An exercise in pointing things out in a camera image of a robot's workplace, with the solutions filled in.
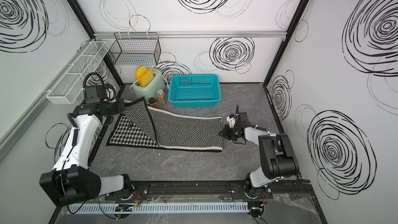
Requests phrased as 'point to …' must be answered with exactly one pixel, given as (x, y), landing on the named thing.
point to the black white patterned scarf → (140, 125)
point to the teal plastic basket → (196, 90)
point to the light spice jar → (161, 97)
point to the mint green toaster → (150, 90)
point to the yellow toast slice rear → (140, 71)
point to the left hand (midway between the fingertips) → (122, 104)
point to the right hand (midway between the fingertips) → (220, 134)
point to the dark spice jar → (154, 104)
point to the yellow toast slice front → (144, 81)
